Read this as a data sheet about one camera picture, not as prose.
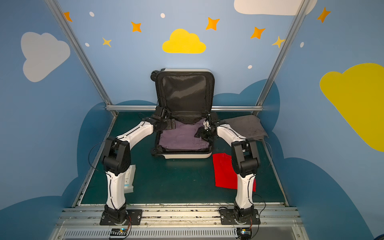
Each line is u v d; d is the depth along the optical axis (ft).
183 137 3.35
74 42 2.63
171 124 2.99
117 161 1.78
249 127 3.62
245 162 1.77
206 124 2.97
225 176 2.97
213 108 3.42
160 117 2.57
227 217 2.44
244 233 2.40
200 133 2.90
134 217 2.44
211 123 2.63
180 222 2.41
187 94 3.22
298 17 2.38
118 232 2.40
